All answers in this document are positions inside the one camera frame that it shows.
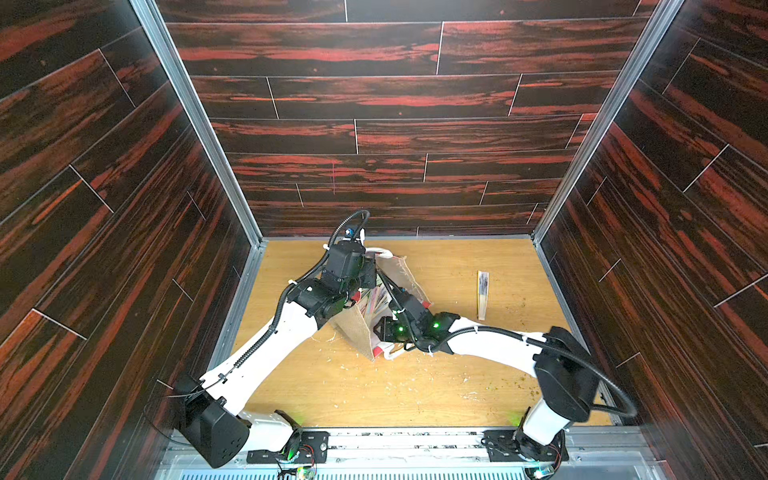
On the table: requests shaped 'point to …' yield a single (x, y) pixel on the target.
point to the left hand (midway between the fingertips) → (372, 261)
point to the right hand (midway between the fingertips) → (379, 325)
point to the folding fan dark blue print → (483, 285)
